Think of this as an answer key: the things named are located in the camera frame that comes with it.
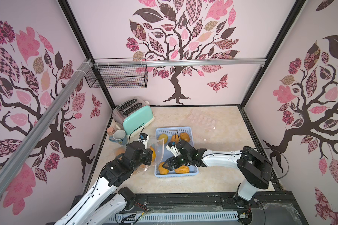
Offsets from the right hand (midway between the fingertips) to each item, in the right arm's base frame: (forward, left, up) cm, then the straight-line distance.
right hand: (165, 163), depth 81 cm
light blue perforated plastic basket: (+27, -3, -11) cm, 29 cm away
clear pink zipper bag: (+10, +6, +5) cm, 13 cm away
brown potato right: (+20, -13, -2) cm, 24 cm away
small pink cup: (+22, +37, +4) cm, 43 cm away
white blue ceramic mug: (+18, +31, +2) cm, 36 cm away
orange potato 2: (+2, +7, +7) cm, 9 cm away
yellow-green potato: (+22, +2, -3) cm, 22 cm away
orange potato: (+9, -5, +13) cm, 17 cm away
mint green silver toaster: (+30, +22, +11) cm, 38 cm away
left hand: (+1, +8, +12) cm, 14 cm away
